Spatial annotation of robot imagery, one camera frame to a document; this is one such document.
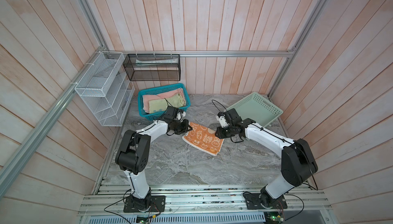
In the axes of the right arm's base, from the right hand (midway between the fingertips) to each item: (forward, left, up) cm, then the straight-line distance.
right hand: (216, 133), depth 90 cm
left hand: (+2, +15, 0) cm, 15 cm away
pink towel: (+28, +49, +1) cm, 56 cm away
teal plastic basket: (+37, +41, 0) cm, 55 cm away
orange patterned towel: (0, +8, -7) cm, 10 cm away
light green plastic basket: (+27, -32, -8) cm, 43 cm away
